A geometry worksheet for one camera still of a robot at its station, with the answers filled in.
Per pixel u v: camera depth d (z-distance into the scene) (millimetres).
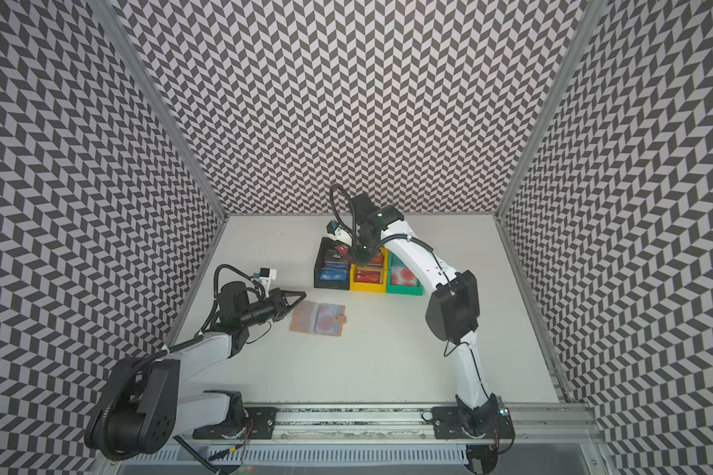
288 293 806
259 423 723
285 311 767
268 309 738
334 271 1014
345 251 855
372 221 628
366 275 983
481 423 631
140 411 414
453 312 534
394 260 608
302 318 895
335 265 1016
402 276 992
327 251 1020
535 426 749
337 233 770
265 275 796
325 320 897
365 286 960
